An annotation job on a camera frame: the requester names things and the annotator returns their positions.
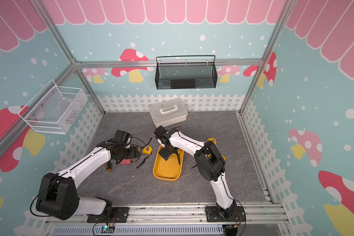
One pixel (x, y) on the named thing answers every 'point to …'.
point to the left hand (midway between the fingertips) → (133, 156)
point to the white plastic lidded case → (168, 112)
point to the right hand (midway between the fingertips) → (171, 151)
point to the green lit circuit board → (106, 229)
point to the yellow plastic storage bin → (170, 170)
